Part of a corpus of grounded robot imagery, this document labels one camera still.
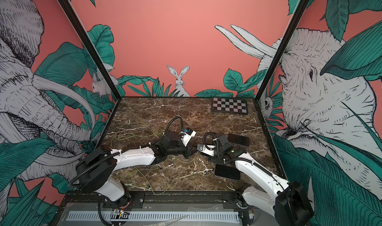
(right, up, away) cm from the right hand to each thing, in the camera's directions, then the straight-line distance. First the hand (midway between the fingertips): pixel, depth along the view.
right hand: (211, 145), depth 84 cm
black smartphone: (+9, -15, -1) cm, 17 cm away
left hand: (-6, 0, -6) cm, 8 cm away
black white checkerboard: (+18, +24, +30) cm, 43 cm away
